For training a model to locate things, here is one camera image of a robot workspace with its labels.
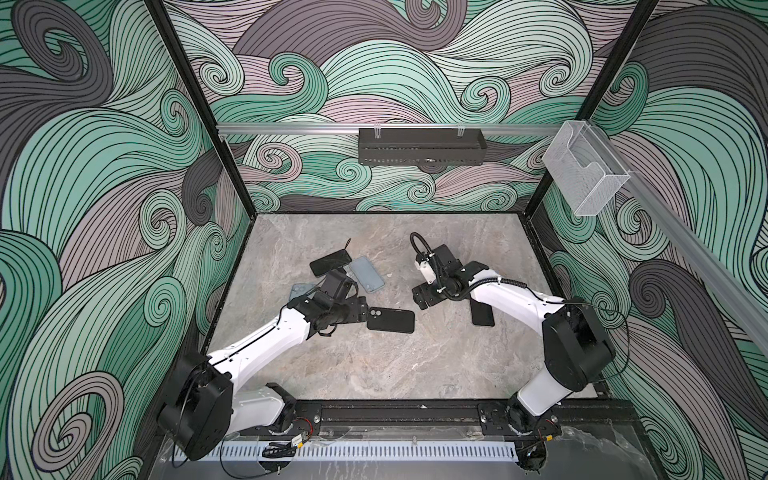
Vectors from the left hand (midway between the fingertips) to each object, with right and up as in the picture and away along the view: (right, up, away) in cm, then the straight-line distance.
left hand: (358, 307), depth 84 cm
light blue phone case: (+2, +7, +20) cm, 21 cm away
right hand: (+21, +3, +5) cm, 22 cm away
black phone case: (+10, -6, +8) cm, 14 cm away
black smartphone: (-12, +11, +22) cm, 27 cm away
